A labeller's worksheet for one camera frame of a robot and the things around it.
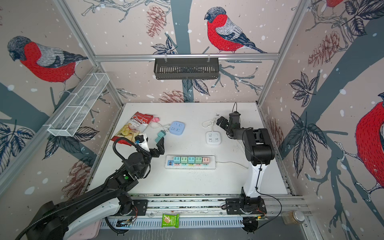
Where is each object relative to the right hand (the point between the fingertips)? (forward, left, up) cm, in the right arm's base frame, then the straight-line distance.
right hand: (222, 123), depth 104 cm
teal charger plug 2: (-14, +44, 0) cm, 46 cm away
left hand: (-26, +38, +19) cm, 50 cm away
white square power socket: (-12, +7, -1) cm, 14 cm away
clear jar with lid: (-55, -27, +5) cm, 62 cm away
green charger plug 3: (-10, +42, 0) cm, 43 cm away
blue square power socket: (-5, +32, 0) cm, 33 cm away
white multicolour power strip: (-31, +31, +1) cm, 43 cm away
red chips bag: (-13, +64, +4) cm, 65 cm away
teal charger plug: (-30, +20, +3) cm, 36 cm away
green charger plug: (-30, +16, +3) cm, 34 cm away
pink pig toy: (+2, +49, +1) cm, 49 cm away
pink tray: (-65, +64, +2) cm, 91 cm away
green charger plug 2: (-30, +24, +4) cm, 39 cm away
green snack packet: (-58, +28, -1) cm, 64 cm away
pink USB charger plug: (-30, +12, +3) cm, 32 cm away
